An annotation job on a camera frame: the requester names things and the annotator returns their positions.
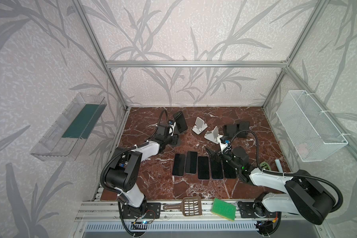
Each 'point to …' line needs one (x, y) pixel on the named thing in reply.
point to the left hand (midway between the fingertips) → (175, 134)
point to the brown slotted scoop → (190, 206)
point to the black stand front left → (243, 126)
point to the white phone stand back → (200, 126)
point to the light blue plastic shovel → (278, 165)
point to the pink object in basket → (302, 149)
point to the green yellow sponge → (224, 209)
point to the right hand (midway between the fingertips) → (212, 142)
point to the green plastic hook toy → (264, 165)
